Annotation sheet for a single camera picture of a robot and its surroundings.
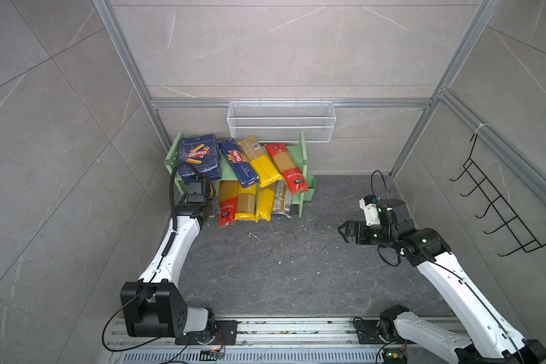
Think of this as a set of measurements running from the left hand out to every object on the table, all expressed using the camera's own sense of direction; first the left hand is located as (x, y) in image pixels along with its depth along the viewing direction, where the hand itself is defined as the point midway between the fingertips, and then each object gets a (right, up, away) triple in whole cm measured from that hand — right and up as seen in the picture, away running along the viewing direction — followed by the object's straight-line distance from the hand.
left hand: (209, 199), depth 83 cm
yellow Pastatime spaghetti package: (+13, -1, +7) cm, 14 cm away
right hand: (+51, -9, -10) cm, 53 cm away
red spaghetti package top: (+31, +8, -6) cm, 33 cm away
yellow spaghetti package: (+21, -2, +5) cm, 22 cm away
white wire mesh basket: (+27, +35, +17) cm, 47 cm away
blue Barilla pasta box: (-2, +18, -2) cm, 18 cm away
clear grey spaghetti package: (+28, 0, +7) cm, 29 cm away
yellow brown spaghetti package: (+21, +12, -1) cm, 24 cm away
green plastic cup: (+43, +6, +27) cm, 51 cm away
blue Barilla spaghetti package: (+14, +10, -5) cm, 18 cm away
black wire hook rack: (+92, -10, -25) cm, 96 cm away
